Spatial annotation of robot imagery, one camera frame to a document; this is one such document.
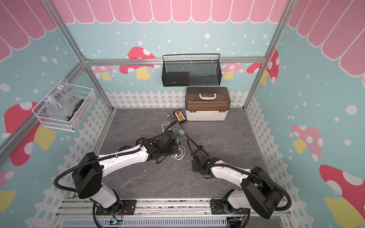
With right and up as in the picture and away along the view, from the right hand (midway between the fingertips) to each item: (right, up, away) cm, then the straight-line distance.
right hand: (197, 164), depth 89 cm
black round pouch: (-39, +13, +11) cm, 42 cm away
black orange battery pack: (-12, +32, +24) cm, 41 cm away
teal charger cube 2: (+4, 0, -19) cm, 19 cm away
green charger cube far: (-11, +19, +14) cm, 26 cm away
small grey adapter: (-22, +32, +24) cm, 45 cm away
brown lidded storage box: (+7, +39, +6) cm, 40 cm away
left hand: (-13, +10, -4) cm, 17 cm away
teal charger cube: (-11, +17, -21) cm, 30 cm away
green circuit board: (-43, -24, -17) cm, 52 cm away
